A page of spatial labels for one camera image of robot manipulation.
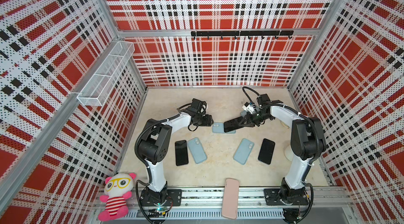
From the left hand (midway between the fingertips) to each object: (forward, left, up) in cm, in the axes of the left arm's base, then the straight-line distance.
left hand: (209, 124), depth 95 cm
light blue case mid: (0, -6, -5) cm, 8 cm away
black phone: (-16, -33, -4) cm, 36 cm away
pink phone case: (-42, -9, -3) cm, 43 cm away
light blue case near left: (-14, +8, -6) cm, 17 cm away
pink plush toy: (-36, +42, +2) cm, 56 cm away
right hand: (-4, -19, +5) cm, 20 cm away
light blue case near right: (-16, -19, -4) cm, 25 cm away
